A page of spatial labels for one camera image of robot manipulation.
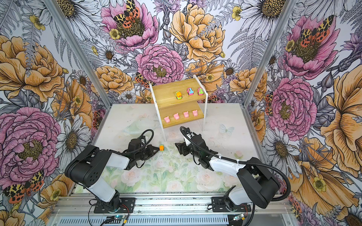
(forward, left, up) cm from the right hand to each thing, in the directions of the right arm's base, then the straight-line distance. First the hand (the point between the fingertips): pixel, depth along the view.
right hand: (180, 145), depth 86 cm
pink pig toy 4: (+14, +8, +8) cm, 18 cm away
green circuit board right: (-35, -28, -11) cm, 47 cm away
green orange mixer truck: (+16, 0, +26) cm, 30 cm away
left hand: (+1, +14, -10) cm, 17 cm away
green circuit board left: (-34, +34, -12) cm, 50 cm away
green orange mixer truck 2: (+3, +13, -7) cm, 15 cm away
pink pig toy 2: (+18, -4, +8) cm, 20 cm away
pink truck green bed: (+19, -12, +25) cm, 34 cm away
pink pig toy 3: (+16, +2, +8) cm, 18 cm away
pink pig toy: (+19, -10, +8) cm, 23 cm away
